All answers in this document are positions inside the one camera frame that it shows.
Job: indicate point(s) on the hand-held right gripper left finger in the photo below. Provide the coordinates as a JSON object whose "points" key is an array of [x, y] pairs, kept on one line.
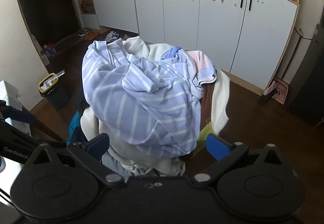
{"points": [[99, 144]]}

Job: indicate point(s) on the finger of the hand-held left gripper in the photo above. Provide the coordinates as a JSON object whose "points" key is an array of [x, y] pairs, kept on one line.
{"points": [[33, 138], [21, 115]]}

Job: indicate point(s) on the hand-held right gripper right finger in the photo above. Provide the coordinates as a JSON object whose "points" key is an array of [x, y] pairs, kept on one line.
{"points": [[215, 145]]}

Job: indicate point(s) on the purple white striped shirt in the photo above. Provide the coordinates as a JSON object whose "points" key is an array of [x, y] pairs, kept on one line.
{"points": [[141, 95]]}

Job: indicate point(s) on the green cloth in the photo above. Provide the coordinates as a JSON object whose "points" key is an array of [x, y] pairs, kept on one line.
{"points": [[203, 133]]}

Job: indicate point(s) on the grey cloth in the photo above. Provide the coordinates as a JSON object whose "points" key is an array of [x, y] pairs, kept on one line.
{"points": [[115, 163]]}

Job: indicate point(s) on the white box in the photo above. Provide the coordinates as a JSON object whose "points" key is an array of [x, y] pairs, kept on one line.
{"points": [[10, 92]]}

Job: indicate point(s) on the teal cloth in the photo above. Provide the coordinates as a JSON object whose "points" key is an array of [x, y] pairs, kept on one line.
{"points": [[76, 128]]}

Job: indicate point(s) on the dark trash bin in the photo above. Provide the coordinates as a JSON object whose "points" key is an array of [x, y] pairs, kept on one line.
{"points": [[54, 95]]}

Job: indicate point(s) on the pile of laundry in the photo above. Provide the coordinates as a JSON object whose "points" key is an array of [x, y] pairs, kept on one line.
{"points": [[220, 102]]}

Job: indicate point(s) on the pink white garment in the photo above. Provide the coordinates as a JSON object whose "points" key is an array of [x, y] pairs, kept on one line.
{"points": [[202, 67]]}

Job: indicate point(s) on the pink paper bag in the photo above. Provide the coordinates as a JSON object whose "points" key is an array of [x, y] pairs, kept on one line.
{"points": [[281, 92]]}

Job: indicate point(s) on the dark door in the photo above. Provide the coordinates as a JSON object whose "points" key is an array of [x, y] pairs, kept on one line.
{"points": [[40, 16]]}

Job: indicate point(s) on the dark sneakers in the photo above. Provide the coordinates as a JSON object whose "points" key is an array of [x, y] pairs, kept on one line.
{"points": [[84, 32]]}

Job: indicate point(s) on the orange slipper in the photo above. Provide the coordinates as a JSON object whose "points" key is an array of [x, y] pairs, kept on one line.
{"points": [[92, 35]]}

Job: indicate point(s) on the white sneakers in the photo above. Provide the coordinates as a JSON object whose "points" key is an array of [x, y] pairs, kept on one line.
{"points": [[111, 36]]}

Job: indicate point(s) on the white cabinet unit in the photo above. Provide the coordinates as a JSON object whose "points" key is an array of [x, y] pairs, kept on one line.
{"points": [[217, 26]]}

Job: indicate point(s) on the cardboard box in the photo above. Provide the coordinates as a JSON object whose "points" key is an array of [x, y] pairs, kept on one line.
{"points": [[88, 2]]}

